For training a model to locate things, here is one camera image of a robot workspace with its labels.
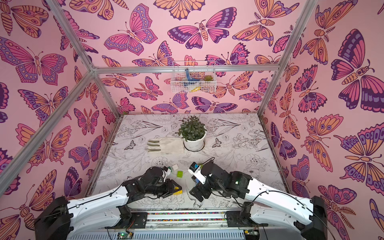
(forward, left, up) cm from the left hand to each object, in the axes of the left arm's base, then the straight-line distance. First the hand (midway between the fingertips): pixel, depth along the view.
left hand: (181, 189), depth 76 cm
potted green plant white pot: (+29, -6, +10) cm, 31 cm away
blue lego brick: (+5, -8, -3) cm, 10 cm away
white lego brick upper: (+15, +5, -5) cm, 17 cm away
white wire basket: (+61, -6, +27) cm, 67 cm away
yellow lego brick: (-2, +1, +1) cm, 2 cm away
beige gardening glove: (+31, +14, -7) cm, 35 cm away
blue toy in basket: (+60, -2, +27) cm, 66 cm away
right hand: (0, -8, +8) cm, 11 cm away
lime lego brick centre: (+12, +2, -8) cm, 14 cm away
